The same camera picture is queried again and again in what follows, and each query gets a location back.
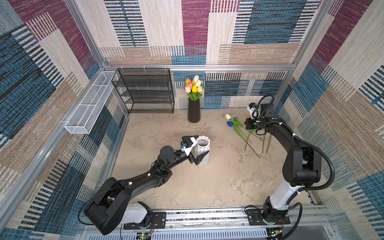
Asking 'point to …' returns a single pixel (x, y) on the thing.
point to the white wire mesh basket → (84, 118)
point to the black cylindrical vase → (194, 111)
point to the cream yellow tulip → (263, 141)
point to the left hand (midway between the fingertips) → (202, 141)
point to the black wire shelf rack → (145, 89)
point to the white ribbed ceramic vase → (202, 147)
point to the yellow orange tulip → (187, 80)
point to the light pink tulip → (199, 89)
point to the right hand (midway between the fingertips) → (246, 123)
